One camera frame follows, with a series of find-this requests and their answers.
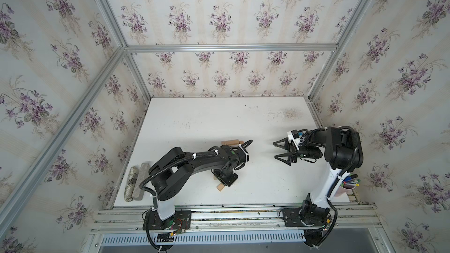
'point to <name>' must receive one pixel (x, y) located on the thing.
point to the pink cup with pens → (349, 183)
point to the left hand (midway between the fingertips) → (227, 183)
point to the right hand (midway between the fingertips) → (278, 152)
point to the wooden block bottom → (220, 187)
